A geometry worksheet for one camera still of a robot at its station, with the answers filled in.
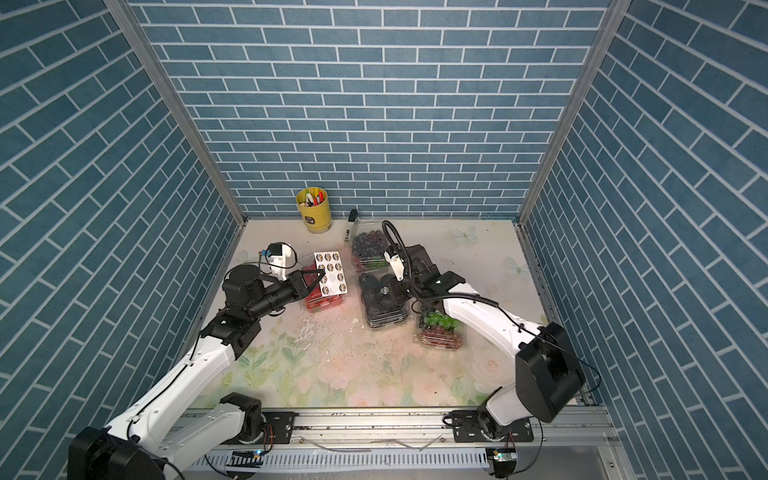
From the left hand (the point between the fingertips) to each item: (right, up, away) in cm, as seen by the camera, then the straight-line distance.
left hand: (331, 275), depth 73 cm
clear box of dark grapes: (+6, +7, +29) cm, 30 cm away
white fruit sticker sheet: (0, -2, +3) cm, 4 cm away
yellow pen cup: (-14, +22, +34) cm, 43 cm away
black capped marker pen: (-2, +18, +42) cm, 46 cm away
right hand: (+15, -4, +11) cm, 20 cm away
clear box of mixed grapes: (+28, -17, +12) cm, 35 cm away
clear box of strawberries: (-9, -10, +17) cm, 22 cm away
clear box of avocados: (+13, -9, +17) cm, 24 cm away
